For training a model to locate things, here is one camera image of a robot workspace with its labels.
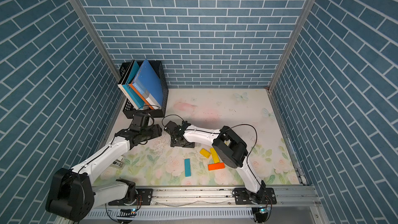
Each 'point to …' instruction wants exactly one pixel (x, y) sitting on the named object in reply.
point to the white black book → (121, 86)
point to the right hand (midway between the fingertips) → (180, 144)
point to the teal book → (132, 73)
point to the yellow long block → (215, 155)
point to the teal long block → (187, 167)
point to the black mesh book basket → (129, 110)
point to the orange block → (215, 166)
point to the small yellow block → (205, 153)
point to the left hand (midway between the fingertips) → (161, 130)
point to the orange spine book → (131, 85)
